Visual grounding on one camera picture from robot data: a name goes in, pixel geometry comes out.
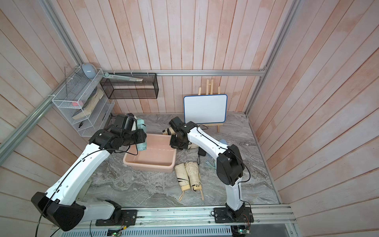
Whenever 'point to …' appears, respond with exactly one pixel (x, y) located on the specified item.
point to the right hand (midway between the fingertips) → (172, 146)
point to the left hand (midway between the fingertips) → (142, 138)
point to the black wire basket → (118, 89)
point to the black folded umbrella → (201, 152)
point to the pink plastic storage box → (159, 156)
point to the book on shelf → (90, 104)
